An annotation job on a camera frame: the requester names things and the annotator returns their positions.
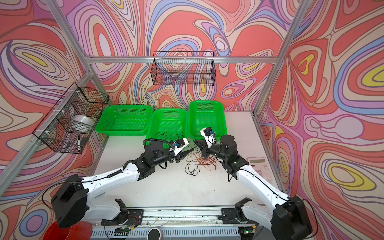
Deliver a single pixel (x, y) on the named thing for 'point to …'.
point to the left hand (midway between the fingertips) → (192, 144)
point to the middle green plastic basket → (166, 125)
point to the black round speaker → (154, 233)
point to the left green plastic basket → (124, 120)
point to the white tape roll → (84, 119)
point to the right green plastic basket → (203, 114)
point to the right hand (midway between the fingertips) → (197, 144)
